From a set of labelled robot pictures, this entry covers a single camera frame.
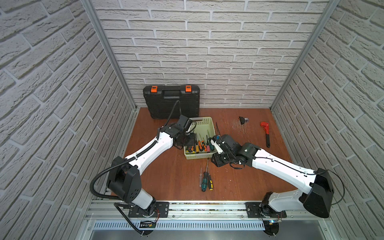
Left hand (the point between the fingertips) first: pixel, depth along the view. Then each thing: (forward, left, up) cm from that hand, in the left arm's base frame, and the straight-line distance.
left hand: (195, 139), depth 83 cm
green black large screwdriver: (-20, -5, -13) cm, 24 cm away
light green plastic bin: (+14, -7, -11) cm, 19 cm away
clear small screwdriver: (-18, -3, -14) cm, 23 cm away
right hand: (-12, -10, -1) cm, 15 cm away
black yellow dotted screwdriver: (-20, -8, -13) cm, 26 cm away
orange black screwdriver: (+3, -4, -13) cm, 13 cm away
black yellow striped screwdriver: (0, +5, -12) cm, 13 cm away
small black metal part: (+24, -37, -13) cm, 47 cm away
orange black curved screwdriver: (+3, -6, -13) cm, 14 cm away
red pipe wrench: (+18, -53, -13) cm, 58 cm away
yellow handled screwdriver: (+3, -2, -13) cm, 13 cm away
